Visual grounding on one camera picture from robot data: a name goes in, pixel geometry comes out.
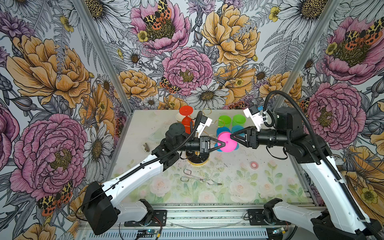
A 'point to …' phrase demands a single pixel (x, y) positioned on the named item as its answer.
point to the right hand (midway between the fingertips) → (234, 141)
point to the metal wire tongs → (188, 175)
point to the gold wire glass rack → (200, 158)
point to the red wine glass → (186, 110)
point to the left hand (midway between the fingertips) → (224, 149)
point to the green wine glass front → (224, 121)
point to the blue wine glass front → (219, 130)
